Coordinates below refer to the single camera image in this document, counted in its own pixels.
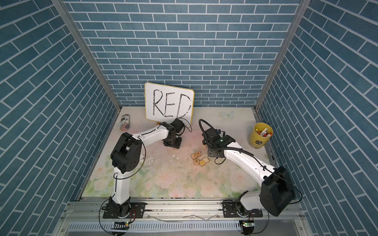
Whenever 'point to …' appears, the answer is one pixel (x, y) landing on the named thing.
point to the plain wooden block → (205, 160)
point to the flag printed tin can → (124, 123)
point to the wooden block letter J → (193, 156)
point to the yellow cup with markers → (260, 135)
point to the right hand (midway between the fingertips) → (216, 152)
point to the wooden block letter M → (196, 162)
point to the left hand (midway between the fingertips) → (179, 146)
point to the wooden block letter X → (198, 153)
